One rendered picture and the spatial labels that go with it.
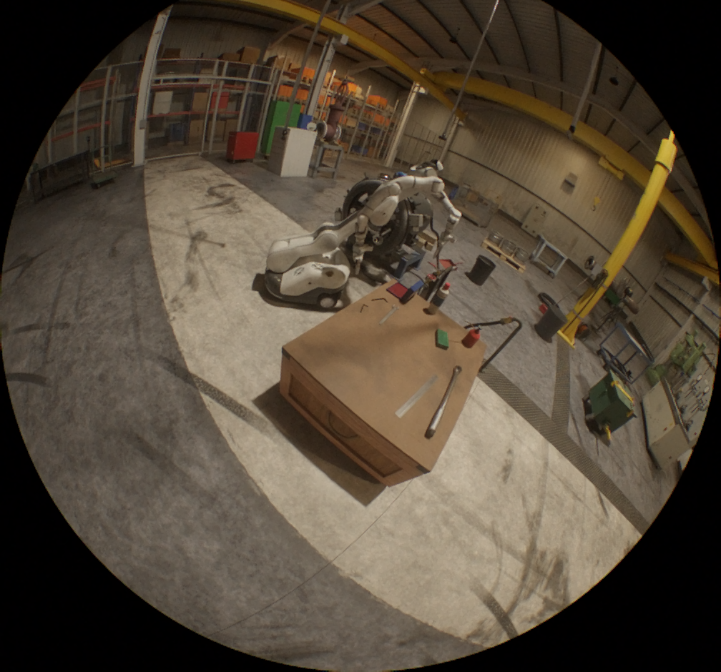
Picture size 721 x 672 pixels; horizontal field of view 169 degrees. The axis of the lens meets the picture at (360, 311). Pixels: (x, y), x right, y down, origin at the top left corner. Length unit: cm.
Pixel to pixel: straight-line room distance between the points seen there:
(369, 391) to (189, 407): 100
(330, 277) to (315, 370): 90
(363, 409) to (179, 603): 138
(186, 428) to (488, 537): 186
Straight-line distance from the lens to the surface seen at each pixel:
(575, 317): 463
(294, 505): 132
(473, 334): 150
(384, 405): 102
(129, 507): 154
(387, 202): 173
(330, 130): 647
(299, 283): 178
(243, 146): 713
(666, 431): 574
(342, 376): 103
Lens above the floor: 131
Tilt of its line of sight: 39 degrees down
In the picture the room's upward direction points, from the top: 22 degrees clockwise
